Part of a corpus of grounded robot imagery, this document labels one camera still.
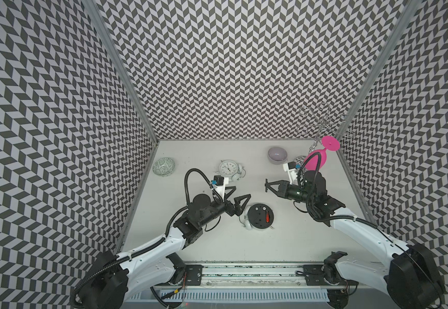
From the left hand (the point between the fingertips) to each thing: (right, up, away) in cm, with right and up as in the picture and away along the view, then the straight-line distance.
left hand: (243, 194), depth 74 cm
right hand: (+10, +2, +3) cm, 10 cm away
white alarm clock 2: (-6, +8, +28) cm, 29 cm away
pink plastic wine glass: (+34, +20, +1) cm, 39 cm away
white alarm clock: (+6, -12, +9) cm, 16 cm away
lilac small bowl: (+21, +15, +33) cm, 42 cm away
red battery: (+11, -12, +9) cm, 19 cm away
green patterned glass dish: (-42, +9, +29) cm, 52 cm away
